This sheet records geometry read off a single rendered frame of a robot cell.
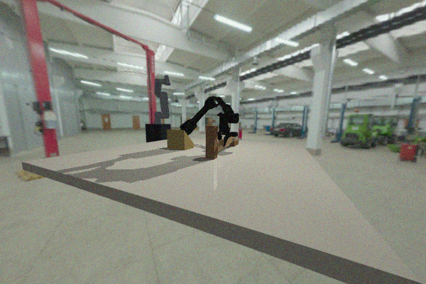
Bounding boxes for long wooden rail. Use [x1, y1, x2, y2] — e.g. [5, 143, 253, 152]
[218, 137, 236, 152]

